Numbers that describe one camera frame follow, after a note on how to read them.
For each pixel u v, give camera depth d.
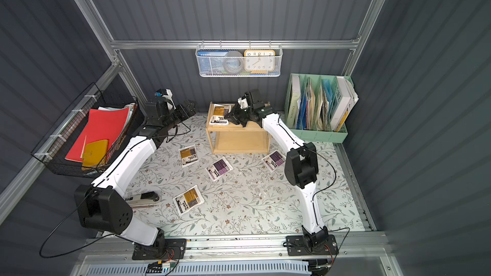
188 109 0.73
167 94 0.72
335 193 0.88
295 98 0.94
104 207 0.42
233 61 0.91
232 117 0.81
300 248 0.73
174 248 0.72
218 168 0.96
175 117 0.69
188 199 0.85
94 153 0.68
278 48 0.89
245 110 0.79
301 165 0.56
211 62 0.84
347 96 0.92
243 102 0.87
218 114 0.89
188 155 1.00
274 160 0.98
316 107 0.96
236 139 1.05
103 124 0.74
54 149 0.61
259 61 0.89
